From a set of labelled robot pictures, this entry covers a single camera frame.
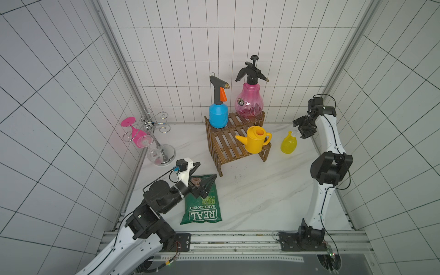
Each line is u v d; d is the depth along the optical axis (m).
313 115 0.70
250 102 0.80
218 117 0.77
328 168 0.57
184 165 0.51
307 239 0.65
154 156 0.87
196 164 0.65
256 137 0.79
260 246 0.73
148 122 0.99
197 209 0.78
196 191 0.54
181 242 0.72
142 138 0.76
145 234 0.47
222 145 0.90
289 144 0.99
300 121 0.85
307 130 0.83
